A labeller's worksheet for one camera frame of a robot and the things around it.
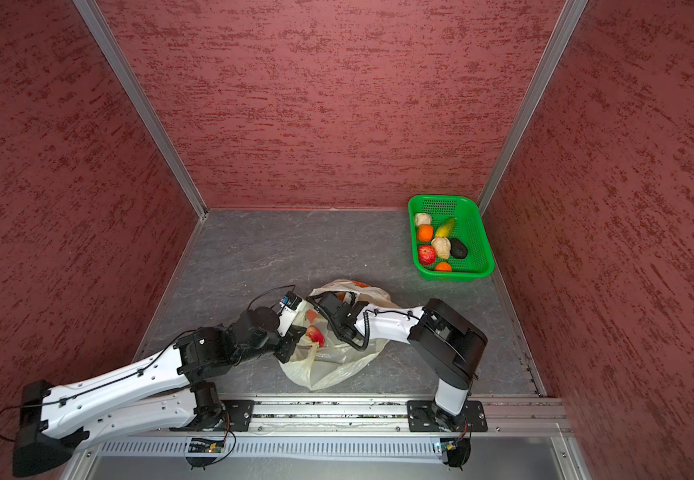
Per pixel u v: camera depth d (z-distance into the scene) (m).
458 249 1.03
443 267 1.00
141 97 0.87
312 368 0.68
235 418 0.74
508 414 0.76
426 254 1.00
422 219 1.12
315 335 0.84
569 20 0.72
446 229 1.10
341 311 0.70
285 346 0.63
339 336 0.65
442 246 1.03
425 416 0.74
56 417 0.41
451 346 0.45
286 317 0.62
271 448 0.77
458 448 0.72
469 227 1.21
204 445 0.72
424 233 1.07
